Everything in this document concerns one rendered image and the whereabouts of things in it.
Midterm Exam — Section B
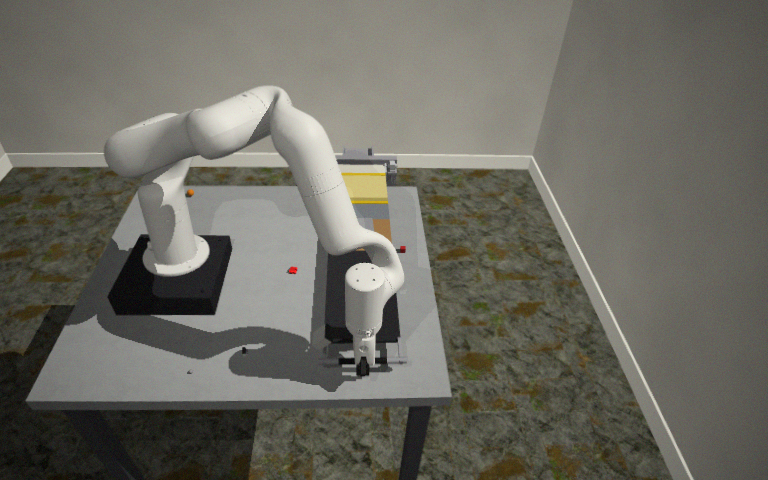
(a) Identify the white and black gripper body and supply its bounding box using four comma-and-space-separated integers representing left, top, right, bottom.
350, 332, 376, 366

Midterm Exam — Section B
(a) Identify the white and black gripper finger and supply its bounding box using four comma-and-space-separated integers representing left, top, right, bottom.
356, 357, 370, 377

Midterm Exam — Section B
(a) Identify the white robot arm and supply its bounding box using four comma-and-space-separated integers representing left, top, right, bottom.
104, 86, 404, 350

